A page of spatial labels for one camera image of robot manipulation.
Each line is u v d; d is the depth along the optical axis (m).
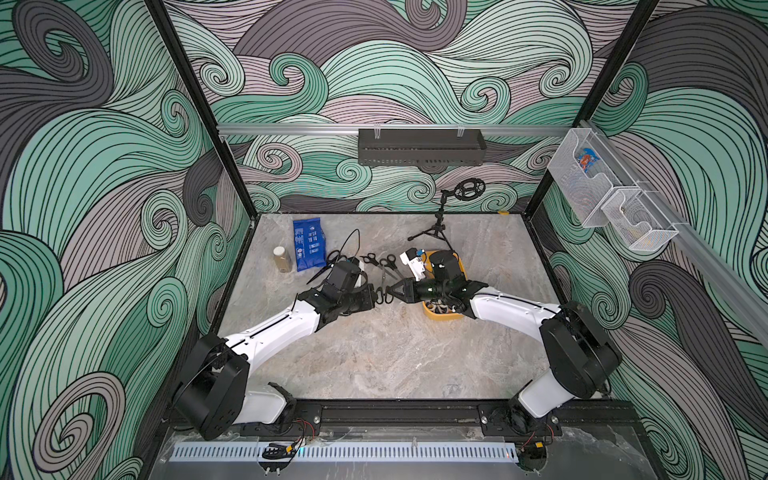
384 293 0.83
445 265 0.67
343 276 0.65
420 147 0.95
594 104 0.87
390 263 1.05
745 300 0.50
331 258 1.07
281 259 0.98
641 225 0.64
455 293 0.68
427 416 0.75
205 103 0.88
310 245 1.07
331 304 0.62
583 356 0.44
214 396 0.41
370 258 1.07
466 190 0.94
